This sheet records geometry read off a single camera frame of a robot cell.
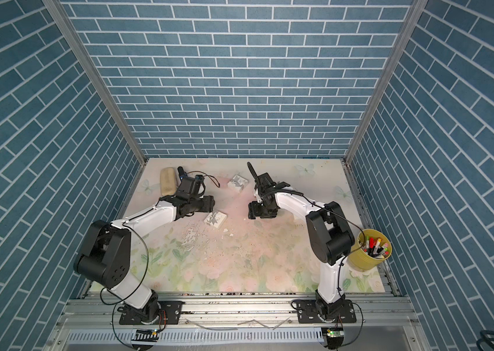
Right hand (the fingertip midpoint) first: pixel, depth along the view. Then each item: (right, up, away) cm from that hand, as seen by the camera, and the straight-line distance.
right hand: (257, 215), depth 94 cm
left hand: (-19, +6, 0) cm, 20 cm away
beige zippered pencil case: (-45, +15, +14) cm, 49 cm away
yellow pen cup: (+44, -9, -15) cm, 47 cm away
